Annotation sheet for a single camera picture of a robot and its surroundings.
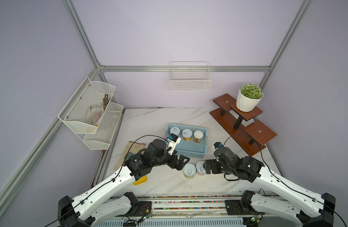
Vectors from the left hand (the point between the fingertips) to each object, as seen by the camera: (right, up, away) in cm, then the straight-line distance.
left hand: (180, 157), depth 70 cm
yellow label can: (+5, +9, +28) cm, 30 cm away
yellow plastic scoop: (-23, -17, +11) cm, 31 cm away
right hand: (+17, -7, +5) cm, 19 cm away
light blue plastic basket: (+7, -1, +28) cm, 29 cm away
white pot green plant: (+39, +32, +9) cm, 51 cm away
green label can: (+5, -11, +11) cm, 17 cm away
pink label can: (-4, +12, +30) cm, 33 cm away
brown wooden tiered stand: (+46, +7, +20) cm, 51 cm away
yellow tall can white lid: (+12, +8, +25) cm, 29 cm away
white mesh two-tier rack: (-50, +22, +6) cm, 55 cm away
